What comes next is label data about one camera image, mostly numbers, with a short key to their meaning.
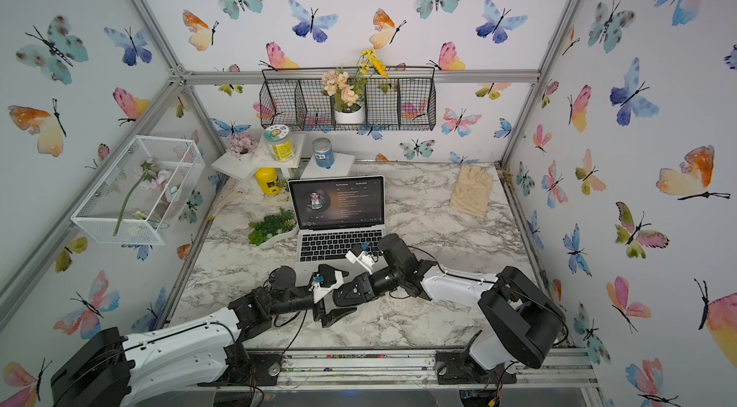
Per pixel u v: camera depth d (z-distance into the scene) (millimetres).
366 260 751
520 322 432
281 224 979
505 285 482
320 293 647
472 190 1111
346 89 808
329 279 624
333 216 966
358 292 700
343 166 996
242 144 910
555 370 743
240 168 986
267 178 1021
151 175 752
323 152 935
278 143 856
